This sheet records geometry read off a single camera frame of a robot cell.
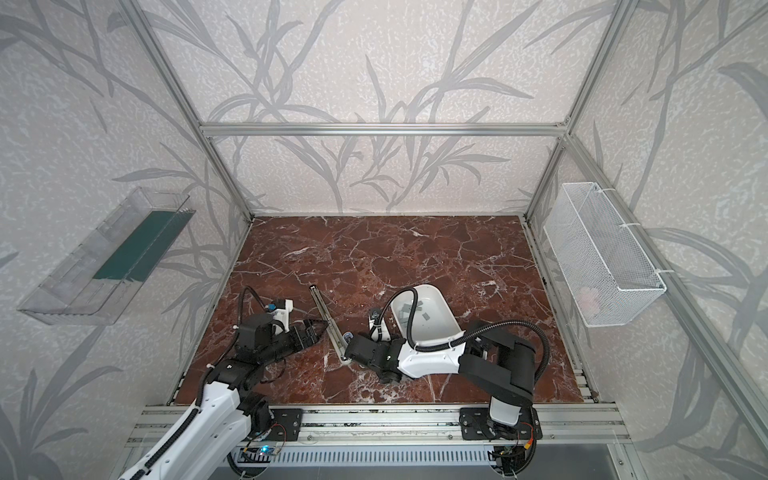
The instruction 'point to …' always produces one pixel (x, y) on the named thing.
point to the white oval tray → (436, 319)
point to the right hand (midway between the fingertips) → (376, 331)
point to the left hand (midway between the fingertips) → (323, 320)
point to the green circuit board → (268, 450)
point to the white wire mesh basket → (609, 276)
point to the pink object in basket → (588, 298)
